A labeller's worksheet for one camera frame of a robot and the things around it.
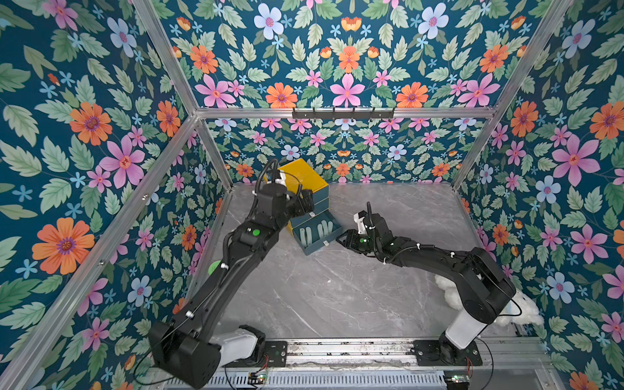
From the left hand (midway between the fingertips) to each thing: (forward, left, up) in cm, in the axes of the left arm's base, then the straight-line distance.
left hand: (303, 195), depth 73 cm
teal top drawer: (+11, -5, -12) cm, 17 cm away
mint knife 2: (+10, -9, -31) cm, 34 cm away
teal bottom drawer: (+8, -2, -31) cm, 32 cm away
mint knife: (+9, -7, -30) cm, 32 cm away
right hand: (-2, -13, -20) cm, 24 cm away
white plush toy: (-34, -67, -24) cm, 79 cm away
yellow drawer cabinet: (+18, -1, -11) cm, 21 cm away
